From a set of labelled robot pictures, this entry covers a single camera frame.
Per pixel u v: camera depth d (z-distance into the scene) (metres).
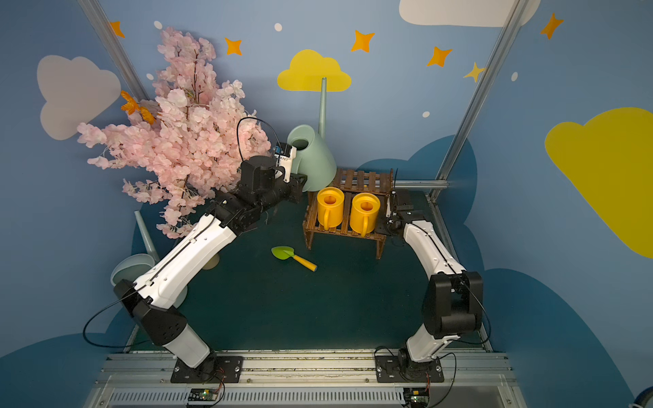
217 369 0.72
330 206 0.82
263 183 0.52
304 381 0.74
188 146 0.73
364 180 0.89
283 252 0.99
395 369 0.74
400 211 0.69
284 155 0.58
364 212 0.82
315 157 0.68
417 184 1.16
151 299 0.42
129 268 0.72
